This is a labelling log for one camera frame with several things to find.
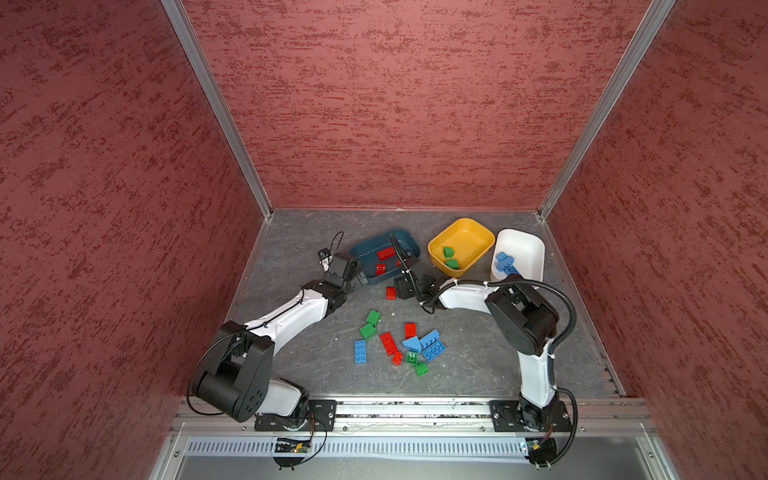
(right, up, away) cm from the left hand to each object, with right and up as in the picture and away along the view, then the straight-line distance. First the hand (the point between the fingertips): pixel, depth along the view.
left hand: (349, 283), depth 91 cm
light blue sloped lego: (+20, -17, -6) cm, 27 cm away
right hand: (+17, -2, +8) cm, 19 cm away
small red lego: (+9, +3, +10) cm, 14 cm away
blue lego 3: (+53, +5, +12) cm, 55 cm away
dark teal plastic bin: (+4, +9, +16) cm, 19 cm away
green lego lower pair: (+6, -14, -5) cm, 16 cm away
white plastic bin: (+63, +10, +16) cm, 66 cm away
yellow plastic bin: (+39, +11, +19) cm, 45 cm away
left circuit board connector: (-14, -38, -18) cm, 44 cm away
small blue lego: (+53, +7, +15) cm, 56 cm away
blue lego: (+24, -15, -6) cm, 29 cm away
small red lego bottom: (+15, -20, -9) cm, 26 cm away
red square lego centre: (+19, -14, -4) cm, 23 cm away
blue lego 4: (+55, +3, +10) cm, 56 cm away
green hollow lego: (+19, -20, -9) cm, 29 cm away
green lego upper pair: (+7, -10, -1) cm, 13 cm away
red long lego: (+12, -17, -6) cm, 22 cm away
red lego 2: (+13, -4, +4) cm, 14 cm away
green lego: (+34, +9, +16) cm, 38 cm away
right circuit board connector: (+50, -38, -20) cm, 66 cm away
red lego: (+11, +9, +12) cm, 19 cm away
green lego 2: (+35, +5, +10) cm, 36 cm away
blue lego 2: (+25, -19, -6) cm, 32 cm away
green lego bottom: (+22, -22, -10) cm, 32 cm away
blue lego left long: (+4, -18, -8) cm, 20 cm away
